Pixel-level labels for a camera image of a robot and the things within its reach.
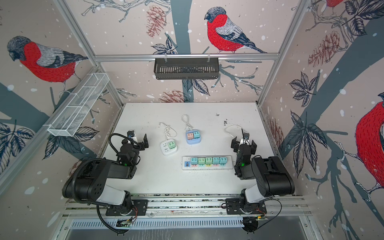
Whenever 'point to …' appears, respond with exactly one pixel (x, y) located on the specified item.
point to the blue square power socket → (194, 141)
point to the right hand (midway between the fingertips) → (244, 139)
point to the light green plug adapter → (208, 160)
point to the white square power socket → (168, 147)
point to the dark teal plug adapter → (196, 134)
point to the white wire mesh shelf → (69, 118)
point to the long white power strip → (186, 164)
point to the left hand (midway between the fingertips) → (136, 134)
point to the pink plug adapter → (190, 136)
